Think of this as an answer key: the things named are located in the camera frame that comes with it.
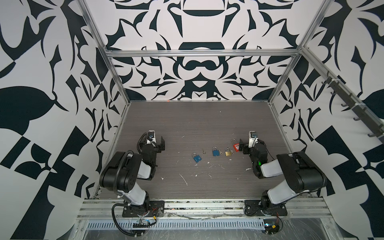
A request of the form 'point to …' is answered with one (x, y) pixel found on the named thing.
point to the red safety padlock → (236, 147)
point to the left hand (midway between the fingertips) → (152, 135)
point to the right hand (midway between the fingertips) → (249, 137)
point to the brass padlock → (228, 153)
